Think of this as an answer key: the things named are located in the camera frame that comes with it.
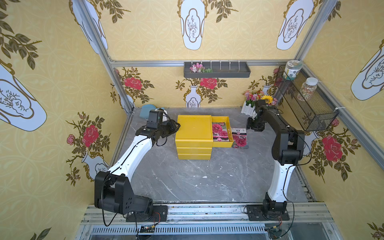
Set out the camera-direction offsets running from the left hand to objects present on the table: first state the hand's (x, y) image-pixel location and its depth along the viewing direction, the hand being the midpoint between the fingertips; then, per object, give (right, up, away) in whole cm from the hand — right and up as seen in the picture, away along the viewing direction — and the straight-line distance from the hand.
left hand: (172, 126), depth 85 cm
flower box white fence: (+53, +20, +21) cm, 60 cm away
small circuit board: (-11, -50, -12) cm, 52 cm away
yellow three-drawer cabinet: (+12, -8, -8) cm, 17 cm away
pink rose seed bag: (+27, -4, +3) cm, 28 cm away
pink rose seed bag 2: (+44, -8, +19) cm, 48 cm away
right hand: (+53, -1, +15) cm, 55 cm away
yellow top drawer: (+27, -10, -5) cm, 29 cm away
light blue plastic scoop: (-29, +12, +39) cm, 50 cm away
